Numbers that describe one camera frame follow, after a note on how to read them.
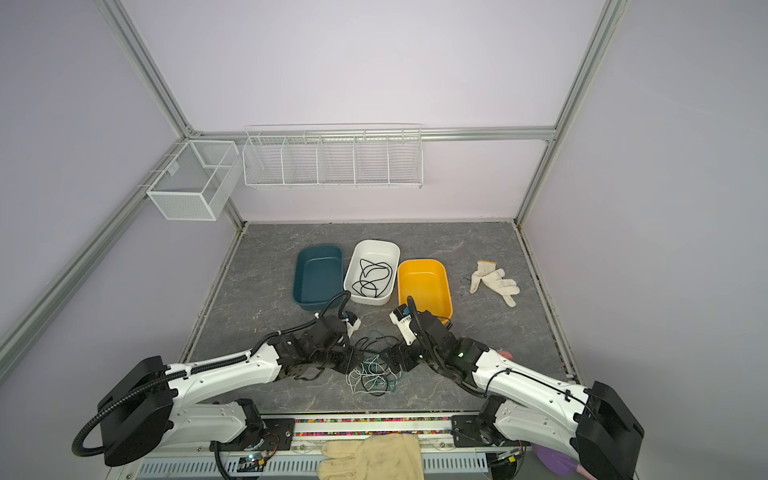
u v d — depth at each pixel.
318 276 1.02
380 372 0.82
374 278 1.03
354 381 0.80
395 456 0.71
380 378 0.81
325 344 0.64
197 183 0.99
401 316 0.70
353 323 0.76
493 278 1.01
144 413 0.40
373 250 1.09
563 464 0.70
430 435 0.75
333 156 0.99
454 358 0.59
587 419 0.42
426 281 1.02
